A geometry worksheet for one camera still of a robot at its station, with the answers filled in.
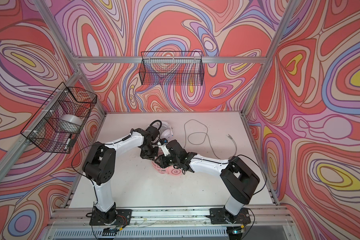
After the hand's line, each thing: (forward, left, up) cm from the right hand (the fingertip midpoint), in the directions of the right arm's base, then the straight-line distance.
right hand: (158, 163), depth 83 cm
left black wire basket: (+10, +46, +24) cm, 53 cm away
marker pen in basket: (+4, +42, +18) cm, 46 cm away
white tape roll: (+10, +40, +25) cm, 48 cm away
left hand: (+7, +2, -6) cm, 9 cm away
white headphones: (+22, -3, +1) cm, 22 cm away
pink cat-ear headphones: (-4, -7, 0) cm, 8 cm away
